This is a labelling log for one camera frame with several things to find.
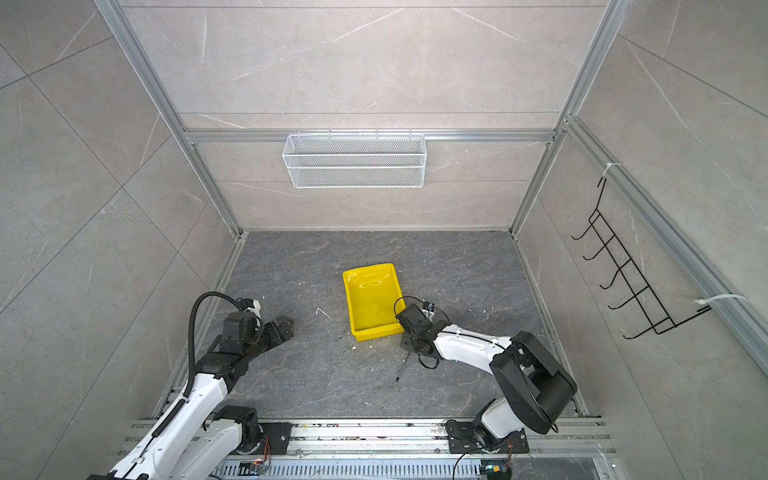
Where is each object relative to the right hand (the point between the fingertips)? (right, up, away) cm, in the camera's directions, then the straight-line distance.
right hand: (409, 338), depth 91 cm
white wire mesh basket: (-19, +58, +9) cm, 62 cm away
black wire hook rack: (+49, +13, -31) cm, 60 cm away
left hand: (-38, +7, -7) cm, 39 cm away
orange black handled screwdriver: (-4, -9, -8) cm, 13 cm away
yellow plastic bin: (-12, +11, +8) cm, 18 cm away
